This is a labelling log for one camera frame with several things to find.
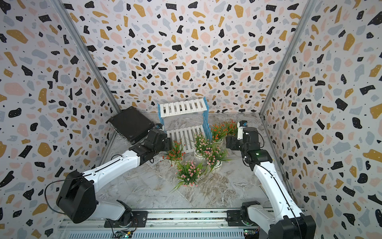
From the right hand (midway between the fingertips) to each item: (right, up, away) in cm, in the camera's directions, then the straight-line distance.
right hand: (234, 137), depth 80 cm
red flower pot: (-32, -10, +2) cm, 33 cm away
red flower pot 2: (-7, +2, +13) cm, 15 cm away
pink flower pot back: (-17, -5, +2) cm, 18 cm away
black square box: (-68, +8, +29) cm, 75 cm away
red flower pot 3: (0, +5, +14) cm, 14 cm away
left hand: (-36, -2, +7) cm, 37 cm away
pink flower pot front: (-24, -17, -4) cm, 30 cm away
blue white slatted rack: (-32, +11, +38) cm, 51 cm away
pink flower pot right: (-10, -11, +1) cm, 15 cm away
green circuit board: (-55, -45, -9) cm, 72 cm away
